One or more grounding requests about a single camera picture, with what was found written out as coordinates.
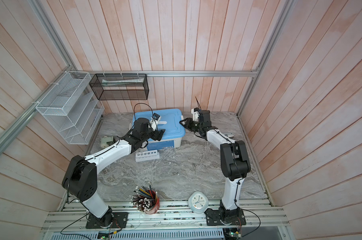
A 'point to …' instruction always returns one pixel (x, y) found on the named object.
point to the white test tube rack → (146, 155)
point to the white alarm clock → (198, 202)
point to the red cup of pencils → (145, 200)
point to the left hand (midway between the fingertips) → (158, 128)
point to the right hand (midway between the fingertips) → (180, 122)
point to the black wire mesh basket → (120, 86)
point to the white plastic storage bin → (163, 144)
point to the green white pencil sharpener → (106, 141)
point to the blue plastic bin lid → (175, 125)
